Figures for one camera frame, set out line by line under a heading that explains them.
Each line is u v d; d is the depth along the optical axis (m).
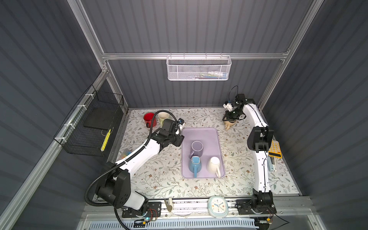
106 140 0.69
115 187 0.42
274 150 0.94
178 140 0.77
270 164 0.87
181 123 0.75
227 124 1.01
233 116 0.92
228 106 0.99
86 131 0.73
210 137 1.03
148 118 1.08
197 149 0.87
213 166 0.80
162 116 1.05
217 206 0.72
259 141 0.66
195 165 0.79
